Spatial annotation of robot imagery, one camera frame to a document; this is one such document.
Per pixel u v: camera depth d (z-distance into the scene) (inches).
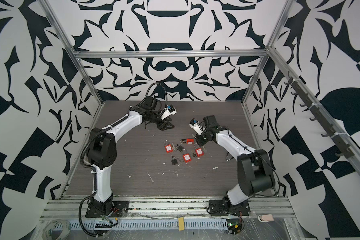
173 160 35.5
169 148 37.0
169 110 31.6
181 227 27.0
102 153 20.9
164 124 32.2
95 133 21.3
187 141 38.2
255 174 17.7
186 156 35.9
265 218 27.7
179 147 37.8
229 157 35.7
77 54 36.1
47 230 26.1
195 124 31.9
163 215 29.0
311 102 23.4
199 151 36.7
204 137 30.2
